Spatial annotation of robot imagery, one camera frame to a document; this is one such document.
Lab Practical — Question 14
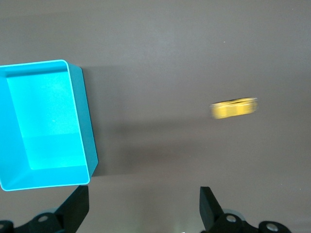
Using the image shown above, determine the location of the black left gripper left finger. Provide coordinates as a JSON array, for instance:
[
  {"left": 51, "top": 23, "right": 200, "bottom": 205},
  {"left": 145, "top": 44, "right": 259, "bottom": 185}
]
[{"left": 14, "top": 186, "right": 90, "bottom": 233}]

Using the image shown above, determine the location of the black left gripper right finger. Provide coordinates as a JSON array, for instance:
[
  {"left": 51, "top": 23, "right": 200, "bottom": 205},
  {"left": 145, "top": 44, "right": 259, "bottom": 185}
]
[{"left": 199, "top": 186, "right": 291, "bottom": 233}]

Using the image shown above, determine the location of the yellow toy beetle car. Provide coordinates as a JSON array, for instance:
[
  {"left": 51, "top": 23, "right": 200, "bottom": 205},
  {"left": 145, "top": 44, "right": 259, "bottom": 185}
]
[{"left": 209, "top": 97, "right": 259, "bottom": 120}]

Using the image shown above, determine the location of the teal plastic storage bin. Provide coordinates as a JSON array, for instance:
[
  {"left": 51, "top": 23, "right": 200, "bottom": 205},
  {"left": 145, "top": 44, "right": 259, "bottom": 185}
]
[{"left": 0, "top": 59, "right": 99, "bottom": 192}]

